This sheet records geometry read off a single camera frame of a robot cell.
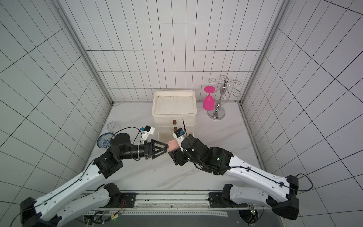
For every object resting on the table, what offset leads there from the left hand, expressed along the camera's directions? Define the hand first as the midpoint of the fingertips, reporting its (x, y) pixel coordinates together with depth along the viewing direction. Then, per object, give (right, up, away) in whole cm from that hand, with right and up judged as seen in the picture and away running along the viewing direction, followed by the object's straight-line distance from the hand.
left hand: (164, 151), depth 62 cm
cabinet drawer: (-2, +2, +27) cm, 27 cm away
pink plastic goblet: (+26, +24, +35) cm, 50 cm away
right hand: (+2, -1, +4) cm, 4 cm away
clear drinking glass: (-41, +8, +33) cm, 53 cm away
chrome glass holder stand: (+37, +18, +49) cm, 64 cm away
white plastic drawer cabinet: (+2, +19, +22) cm, 29 cm away
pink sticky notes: (+4, +2, +2) cm, 5 cm away
